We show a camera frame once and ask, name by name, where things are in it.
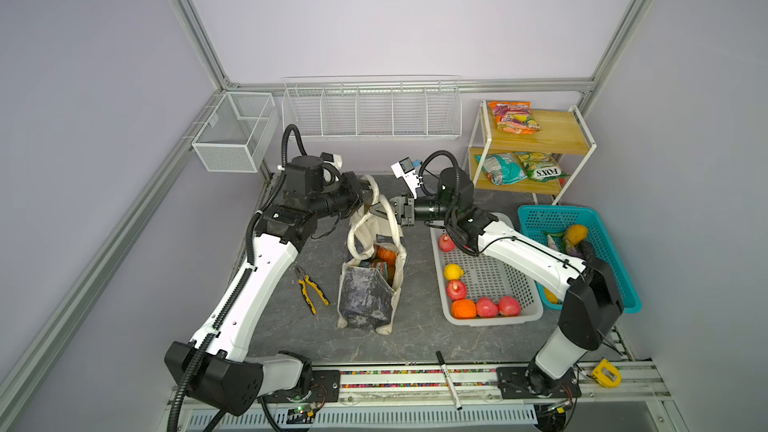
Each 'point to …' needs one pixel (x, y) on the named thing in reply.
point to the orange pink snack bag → (514, 117)
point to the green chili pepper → (557, 234)
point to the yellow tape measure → (607, 374)
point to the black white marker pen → (449, 381)
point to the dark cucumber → (588, 254)
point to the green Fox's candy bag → (541, 166)
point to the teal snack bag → (503, 168)
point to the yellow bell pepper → (576, 233)
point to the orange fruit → (463, 309)
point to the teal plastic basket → (541, 219)
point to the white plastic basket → (485, 277)
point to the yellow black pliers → (304, 283)
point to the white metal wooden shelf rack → (563, 133)
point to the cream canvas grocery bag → (368, 299)
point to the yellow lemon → (453, 271)
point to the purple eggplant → (572, 250)
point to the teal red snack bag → (382, 266)
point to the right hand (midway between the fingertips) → (369, 214)
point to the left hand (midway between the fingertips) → (380, 189)
